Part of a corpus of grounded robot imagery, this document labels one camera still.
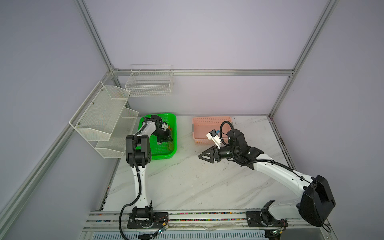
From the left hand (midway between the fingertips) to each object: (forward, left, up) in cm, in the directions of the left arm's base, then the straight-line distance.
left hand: (171, 140), depth 103 cm
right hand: (-24, -20, +21) cm, 38 cm away
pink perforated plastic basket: (+15, -22, -2) cm, 27 cm away
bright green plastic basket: (-8, +3, -1) cm, 8 cm away
